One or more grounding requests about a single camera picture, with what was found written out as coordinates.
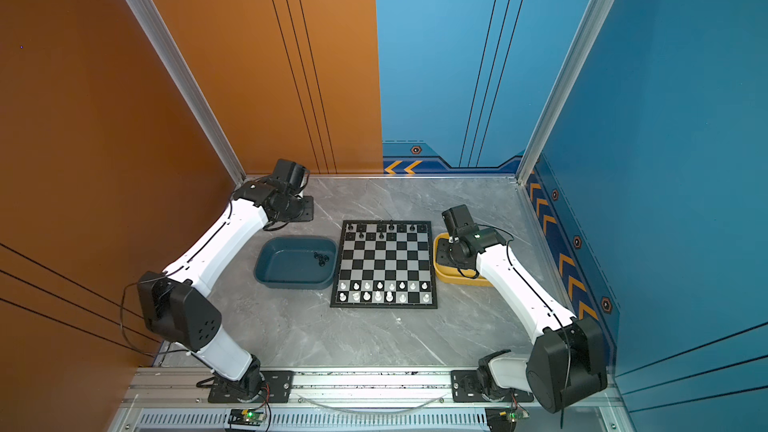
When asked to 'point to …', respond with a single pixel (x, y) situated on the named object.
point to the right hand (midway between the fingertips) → (442, 255)
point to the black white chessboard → (385, 264)
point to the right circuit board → (503, 419)
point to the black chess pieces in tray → (321, 258)
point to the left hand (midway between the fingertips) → (308, 207)
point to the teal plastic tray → (297, 263)
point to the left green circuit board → (247, 416)
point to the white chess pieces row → (378, 295)
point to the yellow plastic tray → (453, 274)
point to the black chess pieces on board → (390, 227)
